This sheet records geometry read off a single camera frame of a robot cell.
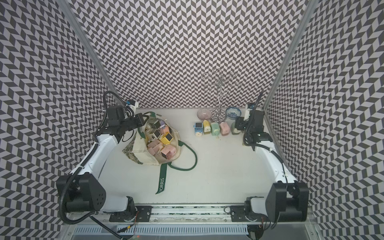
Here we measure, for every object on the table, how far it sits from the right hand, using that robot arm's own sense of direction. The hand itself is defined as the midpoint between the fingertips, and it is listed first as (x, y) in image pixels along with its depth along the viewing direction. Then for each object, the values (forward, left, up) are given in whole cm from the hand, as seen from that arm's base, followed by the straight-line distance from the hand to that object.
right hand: (241, 120), depth 83 cm
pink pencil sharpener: (+6, +7, -15) cm, 18 cm away
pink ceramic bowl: (+22, +21, -18) cm, 35 cm away
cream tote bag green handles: (-4, +51, -16) cm, 53 cm away
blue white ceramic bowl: (+23, -1, -19) cm, 30 cm away
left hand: (+1, +52, +3) cm, 52 cm away
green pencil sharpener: (+4, +1, -14) cm, 15 cm away
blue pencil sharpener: (+8, +25, -17) cm, 31 cm away
